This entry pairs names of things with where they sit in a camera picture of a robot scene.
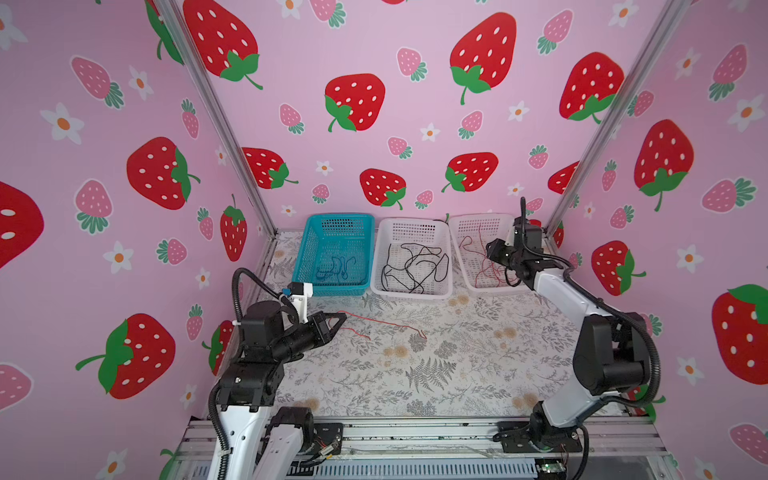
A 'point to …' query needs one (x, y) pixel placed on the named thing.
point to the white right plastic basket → (471, 234)
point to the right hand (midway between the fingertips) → (489, 243)
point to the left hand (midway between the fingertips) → (345, 316)
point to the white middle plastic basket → (412, 259)
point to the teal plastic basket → (335, 254)
